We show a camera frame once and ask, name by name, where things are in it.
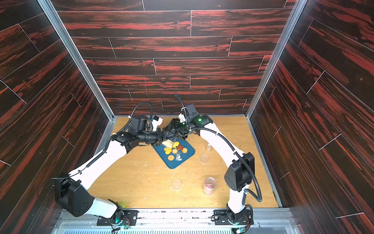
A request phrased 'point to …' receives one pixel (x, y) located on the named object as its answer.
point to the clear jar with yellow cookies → (169, 135)
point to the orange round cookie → (184, 150)
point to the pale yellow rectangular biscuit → (168, 143)
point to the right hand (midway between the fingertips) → (171, 130)
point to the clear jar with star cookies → (209, 147)
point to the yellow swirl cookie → (175, 151)
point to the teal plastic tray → (172, 160)
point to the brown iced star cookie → (179, 147)
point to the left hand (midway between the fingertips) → (173, 138)
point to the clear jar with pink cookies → (209, 184)
